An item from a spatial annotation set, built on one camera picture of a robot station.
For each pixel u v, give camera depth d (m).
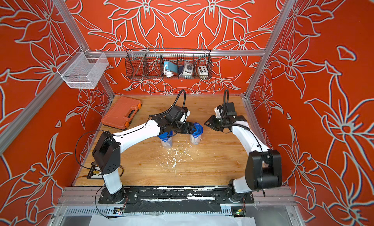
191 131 0.73
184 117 0.68
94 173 0.79
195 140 0.87
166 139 0.79
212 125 0.75
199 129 0.83
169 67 0.86
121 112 1.04
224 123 0.66
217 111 0.81
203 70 0.94
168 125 0.62
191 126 0.76
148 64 0.99
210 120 0.81
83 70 0.92
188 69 0.90
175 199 0.73
